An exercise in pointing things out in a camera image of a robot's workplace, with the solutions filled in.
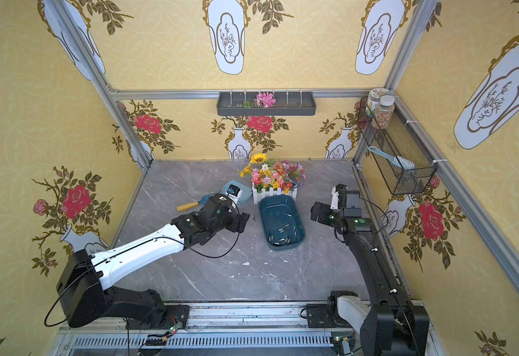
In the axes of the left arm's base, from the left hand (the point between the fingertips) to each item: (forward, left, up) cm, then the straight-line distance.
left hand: (231, 208), depth 82 cm
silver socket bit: (+6, -23, -15) cm, 28 cm away
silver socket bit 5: (-6, -22, -15) cm, 27 cm away
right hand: (-1, -36, -1) cm, 36 cm away
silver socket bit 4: (-7, -15, -15) cm, 23 cm away
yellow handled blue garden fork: (+14, +17, -16) cm, 27 cm away
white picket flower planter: (+14, -15, 0) cm, 21 cm away
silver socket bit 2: (-1, -20, -16) cm, 26 cm away
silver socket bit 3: (-2, -25, -15) cm, 29 cm away
